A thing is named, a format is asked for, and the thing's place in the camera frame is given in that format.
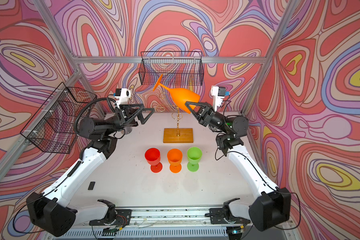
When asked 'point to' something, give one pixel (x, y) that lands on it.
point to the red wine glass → (152, 155)
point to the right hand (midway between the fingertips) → (185, 107)
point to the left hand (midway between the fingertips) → (148, 115)
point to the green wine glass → (194, 155)
